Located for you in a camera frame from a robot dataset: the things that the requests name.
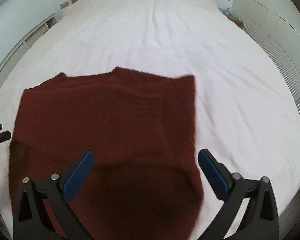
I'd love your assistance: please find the dark red knit sweater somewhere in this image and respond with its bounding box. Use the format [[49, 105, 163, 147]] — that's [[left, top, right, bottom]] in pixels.
[[9, 66, 204, 240]]

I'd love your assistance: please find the wooden nightstand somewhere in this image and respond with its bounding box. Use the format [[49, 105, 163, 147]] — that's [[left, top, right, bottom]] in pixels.
[[224, 12, 244, 30]]

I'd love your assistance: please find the bed with white cover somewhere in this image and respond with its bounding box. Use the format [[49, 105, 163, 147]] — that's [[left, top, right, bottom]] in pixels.
[[0, 0, 300, 240]]

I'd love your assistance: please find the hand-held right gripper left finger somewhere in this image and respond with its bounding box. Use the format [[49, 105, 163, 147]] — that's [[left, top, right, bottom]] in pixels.
[[12, 149, 94, 240]]

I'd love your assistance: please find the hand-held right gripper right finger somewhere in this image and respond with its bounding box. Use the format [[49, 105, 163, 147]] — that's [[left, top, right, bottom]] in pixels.
[[198, 149, 280, 240]]

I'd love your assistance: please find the white low louvre cabinet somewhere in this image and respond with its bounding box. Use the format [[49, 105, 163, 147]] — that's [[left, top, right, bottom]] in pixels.
[[0, 12, 57, 87]]

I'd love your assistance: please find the white wardrobe with louvre doors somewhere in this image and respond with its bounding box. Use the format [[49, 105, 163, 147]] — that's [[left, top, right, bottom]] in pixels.
[[231, 0, 300, 205]]

